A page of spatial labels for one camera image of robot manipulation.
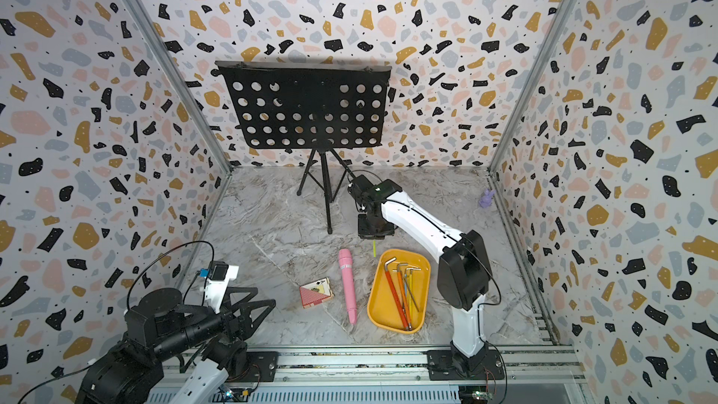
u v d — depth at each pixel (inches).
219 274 20.5
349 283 34.4
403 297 33.7
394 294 34.2
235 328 20.5
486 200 42.5
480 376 27.7
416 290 34.6
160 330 17.3
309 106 28.9
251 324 20.9
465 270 19.0
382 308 32.9
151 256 33.6
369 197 24.4
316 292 33.7
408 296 33.7
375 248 38.4
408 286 34.5
